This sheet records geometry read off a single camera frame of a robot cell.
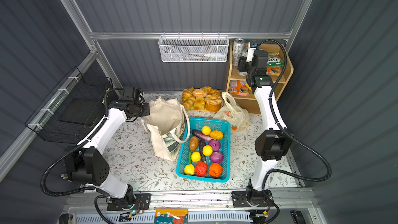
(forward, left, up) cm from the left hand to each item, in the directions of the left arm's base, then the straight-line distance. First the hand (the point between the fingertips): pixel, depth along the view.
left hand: (146, 110), depth 87 cm
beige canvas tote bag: (+2, -11, -16) cm, 20 cm away
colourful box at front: (-49, -15, -18) cm, 54 cm away
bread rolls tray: (+16, -33, -13) cm, 39 cm away
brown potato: (-16, -26, -13) cm, 33 cm away
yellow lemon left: (-23, -27, -15) cm, 38 cm away
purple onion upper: (-17, -38, -12) cm, 44 cm away
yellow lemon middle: (-21, -33, -12) cm, 41 cm away
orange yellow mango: (-11, -40, -13) cm, 43 cm away
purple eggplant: (-9, -29, -15) cm, 34 cm away
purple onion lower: (-25, -38, -11) cm, 47 cm away
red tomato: (-31, -29, -12) cm, 44 cm away
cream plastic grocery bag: (-8, -52, -1) cm, 52 cm away
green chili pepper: (-20, -24, -16) cm, 35 cm away
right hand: (+12, -56, +24) cm, 62 cm away
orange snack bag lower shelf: (+14, -56, +2) cm, 57 cm away
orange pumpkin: (-31, -37, -12) cm, 49 cm away
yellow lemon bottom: (-30, -23, -14) cm, 40 cm away
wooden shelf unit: (+3, -60, -1) cm, 60 cm away
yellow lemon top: (-8, -34, -11) cm, 37 cm away
